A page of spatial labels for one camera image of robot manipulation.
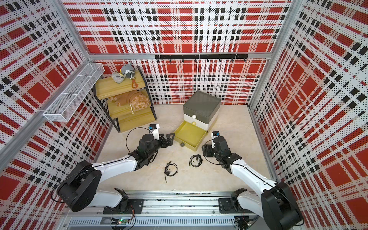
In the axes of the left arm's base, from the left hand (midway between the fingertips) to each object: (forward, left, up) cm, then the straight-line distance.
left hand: (171, 133), depth 87 cm
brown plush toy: (+17, +22, +12) cm, 31 cm away
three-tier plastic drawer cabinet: (+9, -19, +10) cm, 23 cm away
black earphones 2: (-18, +2, -13) cm, 23 cm away
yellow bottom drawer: (+6, -12, -12) cm, 18 cm away
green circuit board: (-43, +22, -12) cm, 50 cm away
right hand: (-7, -23, -5) cm, 24 cm away
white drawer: (+9, -18, -1) cm, 20 cm away
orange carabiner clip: (+23, +22, +20) cm, 38 cm away
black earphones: (-9, -16, -13) cm, 23 cm away
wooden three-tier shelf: (+22, +40, -11) cm, 47 cm away
